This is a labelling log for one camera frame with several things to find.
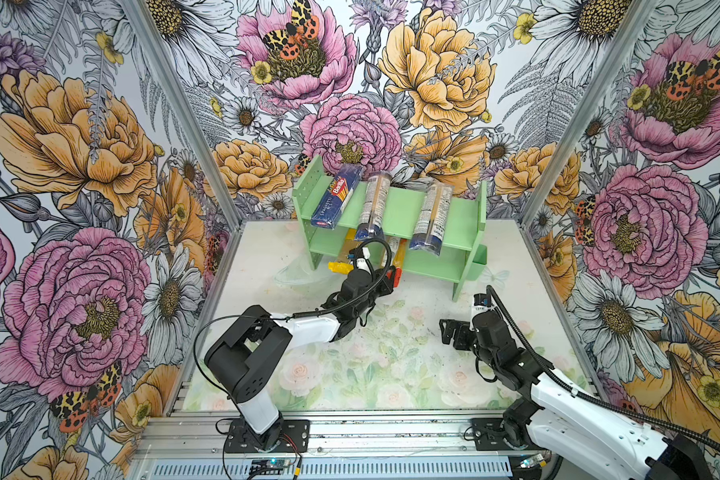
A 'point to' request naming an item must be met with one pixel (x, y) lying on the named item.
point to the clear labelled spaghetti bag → (427, 235)
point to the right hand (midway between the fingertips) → (455, 333)
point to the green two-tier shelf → (461, 259)
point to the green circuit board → (268, 467)
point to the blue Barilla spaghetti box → (335, 197)
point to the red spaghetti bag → (398, 261)
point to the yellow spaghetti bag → (344, 265)
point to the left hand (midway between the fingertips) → (394, 274)
